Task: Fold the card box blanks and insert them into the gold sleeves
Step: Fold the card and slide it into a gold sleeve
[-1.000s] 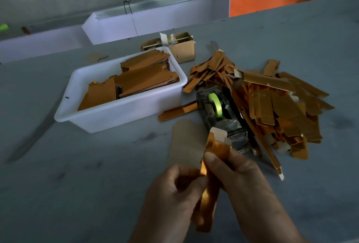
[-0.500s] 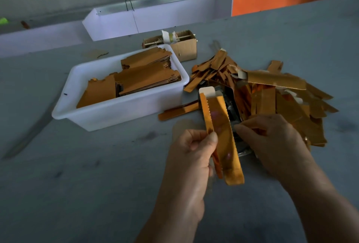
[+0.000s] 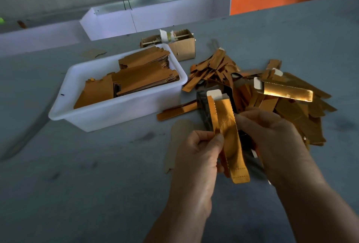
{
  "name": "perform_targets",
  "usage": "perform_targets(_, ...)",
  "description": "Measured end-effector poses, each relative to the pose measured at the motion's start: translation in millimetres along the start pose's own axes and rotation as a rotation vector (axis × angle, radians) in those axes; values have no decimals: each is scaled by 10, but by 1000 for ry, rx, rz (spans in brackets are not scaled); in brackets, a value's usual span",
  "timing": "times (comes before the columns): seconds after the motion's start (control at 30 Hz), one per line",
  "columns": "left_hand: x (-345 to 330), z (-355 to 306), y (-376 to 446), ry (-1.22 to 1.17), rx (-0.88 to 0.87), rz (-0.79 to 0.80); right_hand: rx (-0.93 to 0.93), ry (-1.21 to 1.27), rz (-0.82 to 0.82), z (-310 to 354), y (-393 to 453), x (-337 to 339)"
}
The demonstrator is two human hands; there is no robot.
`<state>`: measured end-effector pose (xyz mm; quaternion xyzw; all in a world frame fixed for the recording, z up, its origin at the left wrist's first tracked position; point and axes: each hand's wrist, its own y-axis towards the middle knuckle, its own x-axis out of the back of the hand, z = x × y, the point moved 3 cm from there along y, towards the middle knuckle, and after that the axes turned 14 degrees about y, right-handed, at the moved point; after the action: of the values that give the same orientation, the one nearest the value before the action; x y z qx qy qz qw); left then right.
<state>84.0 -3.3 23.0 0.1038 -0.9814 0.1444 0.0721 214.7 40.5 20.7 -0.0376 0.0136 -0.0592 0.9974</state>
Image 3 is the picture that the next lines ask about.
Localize person's right hand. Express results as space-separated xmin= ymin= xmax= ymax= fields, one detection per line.
xmin=236 ymin=108 xmax=320 ymax=187

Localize person's left hand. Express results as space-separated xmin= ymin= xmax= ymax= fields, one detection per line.
xmin=170 ymin=129 xmax=225 ymax=213

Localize pile of beige blanks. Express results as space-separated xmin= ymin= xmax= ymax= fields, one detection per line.
xmin=164 ymin=119 xmax=197 ymax=174

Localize pile of gold boxes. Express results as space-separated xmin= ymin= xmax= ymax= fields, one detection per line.
xmin=182 ymin=48 xmax=337 ymax=147

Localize gold cartons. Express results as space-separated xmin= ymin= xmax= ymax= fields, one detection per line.
xmin=73 ymin=46 xmax=180 ymax=109

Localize person's right forearm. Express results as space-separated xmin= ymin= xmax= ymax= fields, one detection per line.
xmin=277 ymin=170 xmax=359 ymax=243

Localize person's left forearm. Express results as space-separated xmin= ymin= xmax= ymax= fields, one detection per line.
xmin=145 ymin=198 xmax=217 ymax=243

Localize black tape dispenser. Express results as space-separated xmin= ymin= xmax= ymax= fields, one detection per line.
xmin=196 ymin=85 xmax=264 ymax=168

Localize white plastic bin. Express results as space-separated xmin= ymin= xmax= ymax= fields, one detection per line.
xmin=48 ymin=43 xmax=188 ymax=132

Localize small cardboard box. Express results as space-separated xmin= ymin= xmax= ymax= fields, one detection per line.
xmin=140 ymin=29 xmax=196 ymax=61

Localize long white tray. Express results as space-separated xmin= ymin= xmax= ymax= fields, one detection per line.
xmin=0 ymin=20 xmax=89 ymax=57
xmin=80 ymin=0 xmax=232 ymax=41

